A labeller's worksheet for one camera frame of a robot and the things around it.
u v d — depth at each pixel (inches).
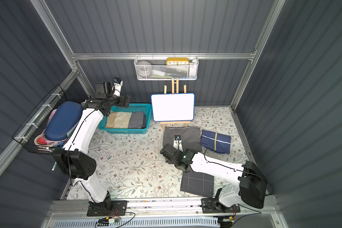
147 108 43.6
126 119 41.4
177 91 36.0
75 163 17.9
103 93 24.0
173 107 37.7
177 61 34.2
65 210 29.6
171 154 23.1
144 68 32.5
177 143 27.4
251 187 15.9
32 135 24.7
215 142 38.2
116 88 27.8
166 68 35.7
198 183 31.8
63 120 27.2
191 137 39.7
